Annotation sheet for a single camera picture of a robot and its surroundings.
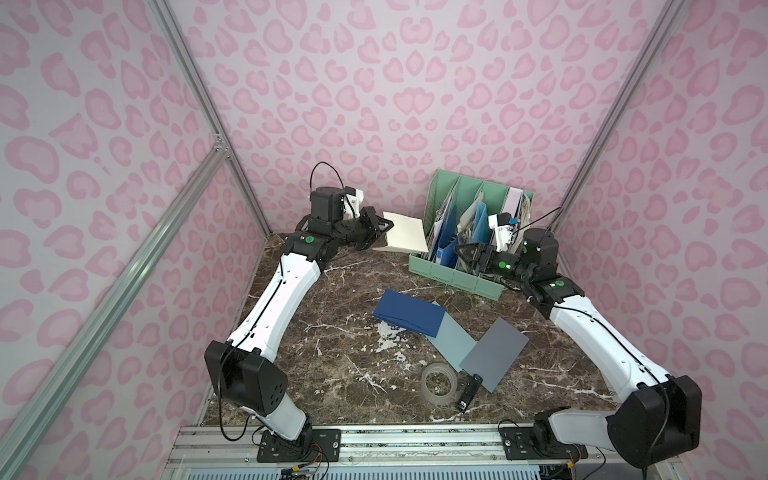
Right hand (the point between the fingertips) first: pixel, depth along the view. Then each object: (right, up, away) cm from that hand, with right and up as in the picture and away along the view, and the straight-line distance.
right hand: (456, 250), depth 74 cm
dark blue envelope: (-11, -20, +24) cm, 33 cm away
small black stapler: (+5, -37, +4) cm, 38 cm away
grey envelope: (+14, -30, +14) cm, 36 cm away
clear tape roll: (-3, -37, +9) cm, 38 cm away
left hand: (-15, +7, -3) cm, 17 cm away
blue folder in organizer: (+9, +6, +12) cm, 16 cm away
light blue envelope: (+2, -27, +16) cm, 32 cm away
